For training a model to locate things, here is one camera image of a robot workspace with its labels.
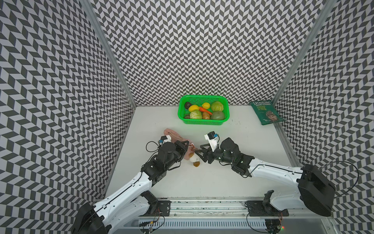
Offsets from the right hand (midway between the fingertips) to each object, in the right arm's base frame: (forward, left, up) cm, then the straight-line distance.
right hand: (198, 151), depth 77 cm
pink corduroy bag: (+11, +14, -4) cm, 18 cm away
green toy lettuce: (+33, +1, -8) cm, 34 cm away
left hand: (+3, +5, +4) cm, 7 cm away
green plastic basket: (+38, +11, -14) cm, 42 cm away
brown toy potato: (+33, -6, -10) cm, 35 cm away
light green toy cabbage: (+41, -15, -8) cm, 44 cm away
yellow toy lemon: (+46, -7, -12) cm, 48 cm away
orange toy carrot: (+44, -3, -14) cm, 46 cm away
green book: (+39, -53, -13) cm, 68 cm away
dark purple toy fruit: (+46, +8, -11) cm, 48 cm away
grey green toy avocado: (+31, -14, -7) cm, 35 cm away
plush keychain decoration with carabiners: (-2, +3, -3) cm, 4 cm away
